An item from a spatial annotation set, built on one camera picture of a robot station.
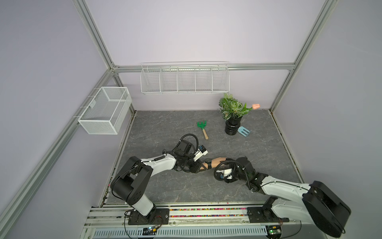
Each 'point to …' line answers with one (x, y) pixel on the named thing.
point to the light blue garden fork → (243, 131)
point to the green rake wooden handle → (203, 125)
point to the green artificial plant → (230, 108)
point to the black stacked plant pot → (232, 125)
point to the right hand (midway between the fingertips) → (222, 163)
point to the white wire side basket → (107, 109)
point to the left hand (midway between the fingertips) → (203, 166)
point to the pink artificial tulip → (255, 106)
